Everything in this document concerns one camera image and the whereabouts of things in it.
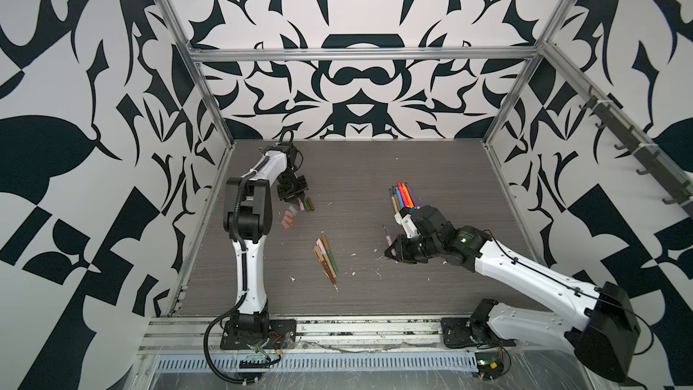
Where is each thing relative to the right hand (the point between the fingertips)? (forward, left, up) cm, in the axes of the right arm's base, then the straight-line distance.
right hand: (383, 250), depth 76 cm
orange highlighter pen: (+26, -12, -12) cm, 31 cm away
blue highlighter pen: (+25, -9, -13) cm, 30 cm away
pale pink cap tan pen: (+4, +18, -12) cm, 22 cm away
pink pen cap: (+21, +27, -9) cm, 35 cm away
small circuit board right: (-25, -27, -14) cm, 39 cm away
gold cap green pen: (+7, +17, -12) cm, 22 cm away
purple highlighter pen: (+27, -14, -13) cm, 33 cm away
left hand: (+25, +27, -10) cm, 38 cm away
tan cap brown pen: (+2, +18, -12) cm, 22 cm away
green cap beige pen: (+24, -7, -13) cm, 28 cm away
